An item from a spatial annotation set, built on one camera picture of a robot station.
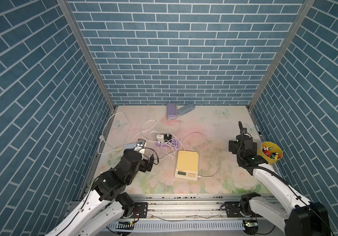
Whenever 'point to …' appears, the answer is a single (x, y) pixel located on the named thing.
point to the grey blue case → (184, 109)
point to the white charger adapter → (159, 137)
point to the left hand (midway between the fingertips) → (149, 153)
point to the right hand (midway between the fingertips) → (242, 142)
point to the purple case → (171, 111)
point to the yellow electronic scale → (187, 165)
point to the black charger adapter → (168, 138)
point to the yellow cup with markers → (270, 151)
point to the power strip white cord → (102, 129)
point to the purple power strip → (172, 143)
